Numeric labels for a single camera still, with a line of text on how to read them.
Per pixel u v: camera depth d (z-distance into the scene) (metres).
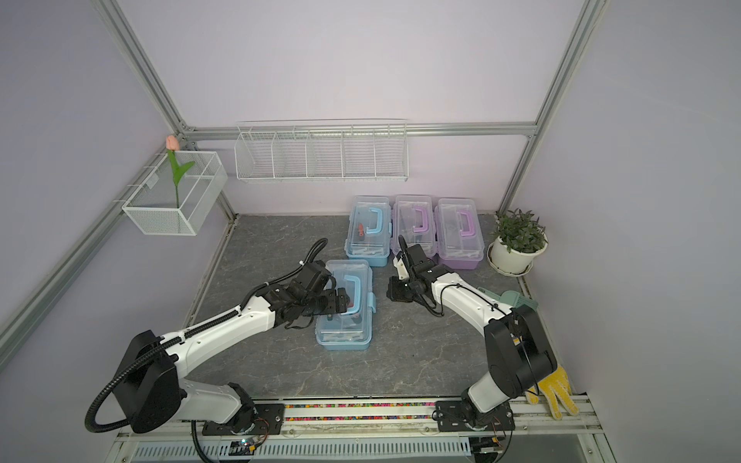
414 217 1.05
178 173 0.85
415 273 0.68
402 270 0.81
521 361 0.44
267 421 0.73
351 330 0.85
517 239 0.91
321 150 0.99
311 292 0.64
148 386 0.41
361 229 1.05
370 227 1.02
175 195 0.83
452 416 0.74
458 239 1.03
